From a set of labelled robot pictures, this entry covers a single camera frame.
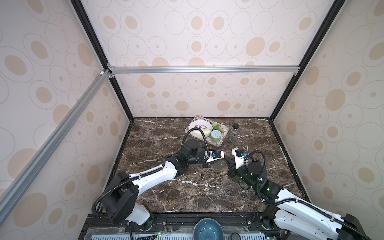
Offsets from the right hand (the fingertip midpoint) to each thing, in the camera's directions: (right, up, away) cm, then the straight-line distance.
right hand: (226, 157), depth 76 cm
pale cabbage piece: (-14, +12, +30) cm, 35 cm away
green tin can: (-1, +10, +26) cm, 28 cm away
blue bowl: (-10, -33, -5) cm, 35 cm away
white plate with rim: (-11, +20, +40) cm, 46 cm away
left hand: (-1, +2, -4) cm, 5 cm away
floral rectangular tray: (+6, +14, +36) cm, 39 cm away
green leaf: (-1, +17, +27) cm, 31 cm away
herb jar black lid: (+11, +18, +26) cm, 33 cm away
